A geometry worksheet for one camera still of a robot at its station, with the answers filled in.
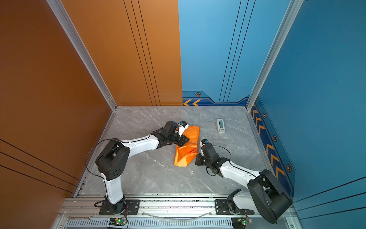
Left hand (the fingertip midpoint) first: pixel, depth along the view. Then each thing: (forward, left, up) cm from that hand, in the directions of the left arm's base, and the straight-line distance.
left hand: (189, 137), depth 92 cm
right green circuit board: (-44, -26, -9) cm, 52 cm away
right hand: (-11, -4, -5) cm, 13 cm away
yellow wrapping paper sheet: (-9, +3, -6) cm, 12 cm away
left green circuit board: (-44, +36, -9) cm, 58 cm away
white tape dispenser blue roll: (+12, -23, -4) cm, 26 cm away
